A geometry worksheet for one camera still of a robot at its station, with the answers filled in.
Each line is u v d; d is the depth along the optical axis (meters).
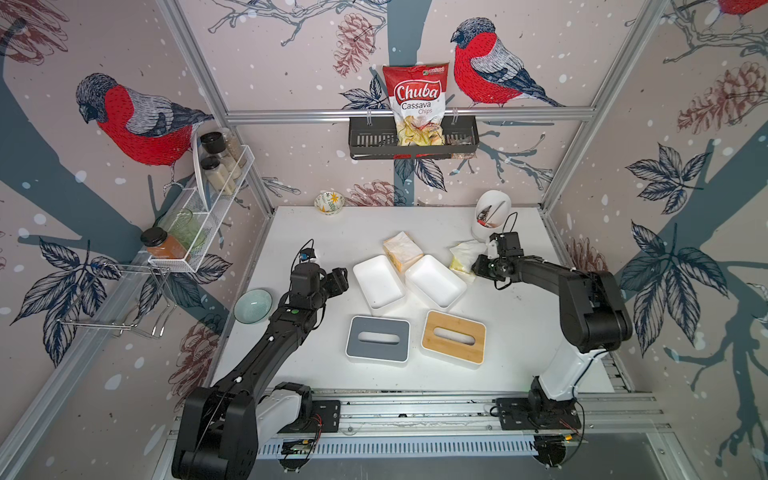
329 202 1.22
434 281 0.98
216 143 0.80
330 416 0.73
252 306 0.91
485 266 0.89
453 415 0.75
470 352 0.79
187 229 0.66
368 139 0.95
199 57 0.80
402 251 1.01
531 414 0.71
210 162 0.77
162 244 0.60
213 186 0.79
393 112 0.87
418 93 0.80
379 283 0.98
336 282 0.76
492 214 1.06
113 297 0.56
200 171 0.64
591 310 0.50
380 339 0.86
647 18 0.73
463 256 1.01
